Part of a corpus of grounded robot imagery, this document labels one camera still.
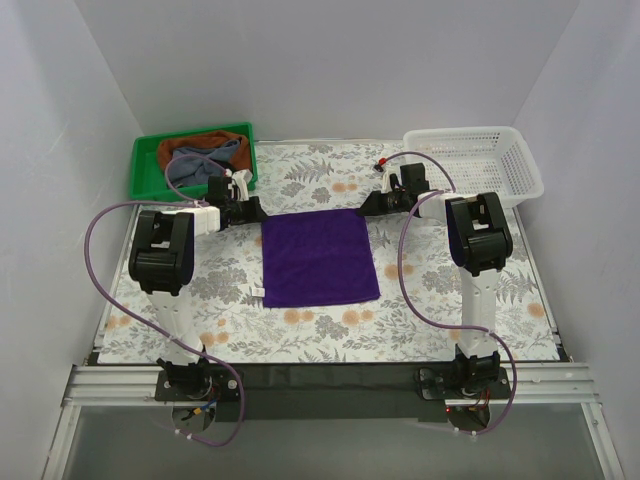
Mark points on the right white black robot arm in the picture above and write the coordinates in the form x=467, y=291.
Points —
x=480, y=243

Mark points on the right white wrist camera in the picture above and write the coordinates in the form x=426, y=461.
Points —
x=390, y=181

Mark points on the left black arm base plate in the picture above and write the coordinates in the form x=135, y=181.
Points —
x=225, y=385

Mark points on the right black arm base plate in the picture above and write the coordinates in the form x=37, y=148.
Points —
x=432, y=385

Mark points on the grey blue towel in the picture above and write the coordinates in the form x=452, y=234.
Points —
x=193, y=166

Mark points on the white plastic basket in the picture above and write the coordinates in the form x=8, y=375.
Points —
x=477, y=159

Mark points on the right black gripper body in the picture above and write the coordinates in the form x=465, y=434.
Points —
x=383, y=201

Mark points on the purple towel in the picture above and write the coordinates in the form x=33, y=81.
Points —
x=317, y=259

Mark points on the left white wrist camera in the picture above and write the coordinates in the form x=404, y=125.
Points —
x=239, y=184

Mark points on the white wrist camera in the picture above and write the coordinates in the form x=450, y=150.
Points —
x=239, y=184
x=390, y=181

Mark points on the aluminium frame rail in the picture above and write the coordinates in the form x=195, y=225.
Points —
x=334, y=421

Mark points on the green plastic tray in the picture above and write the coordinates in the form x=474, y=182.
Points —
x=147, y=181

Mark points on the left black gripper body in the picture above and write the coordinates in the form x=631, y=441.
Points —
x=245, y=209

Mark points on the orange brown towel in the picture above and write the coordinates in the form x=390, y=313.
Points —
x=240, y=160

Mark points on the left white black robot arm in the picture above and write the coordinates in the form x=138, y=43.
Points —
x=162, y=262

